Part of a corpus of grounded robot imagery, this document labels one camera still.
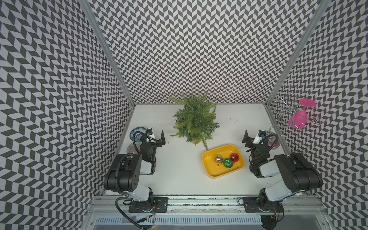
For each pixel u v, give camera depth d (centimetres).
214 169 86
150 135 75
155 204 71
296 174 45
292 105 94
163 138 86
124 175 44
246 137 82
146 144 77
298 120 81
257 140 76
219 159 85
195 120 77
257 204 72
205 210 72
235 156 85
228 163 83
